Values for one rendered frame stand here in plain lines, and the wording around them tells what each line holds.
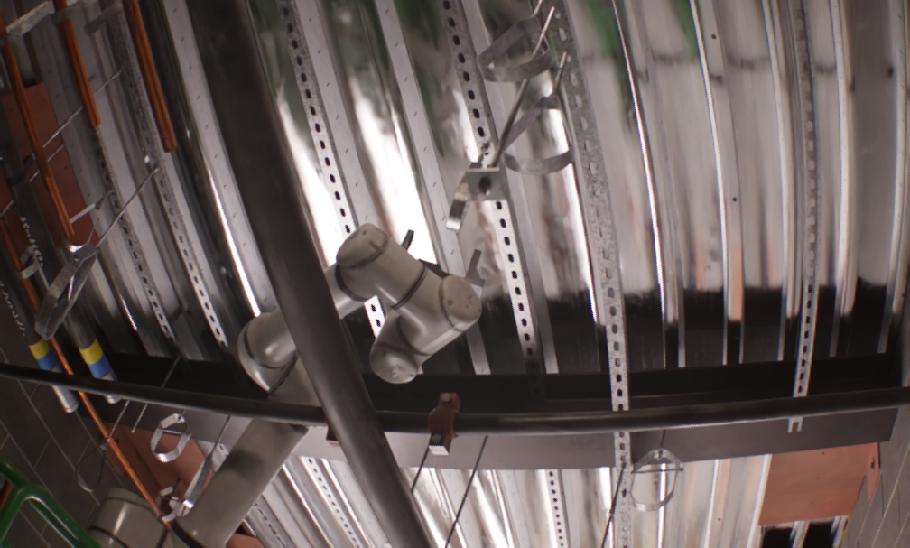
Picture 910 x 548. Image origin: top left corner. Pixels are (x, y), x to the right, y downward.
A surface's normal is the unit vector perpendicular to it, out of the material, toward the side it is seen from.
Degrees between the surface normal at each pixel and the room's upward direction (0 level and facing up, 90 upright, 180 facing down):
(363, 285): 165
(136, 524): 90
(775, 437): 180
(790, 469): 180
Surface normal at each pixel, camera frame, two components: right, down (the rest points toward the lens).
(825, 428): -0.26, 0.61
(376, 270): -0.03, 0.39
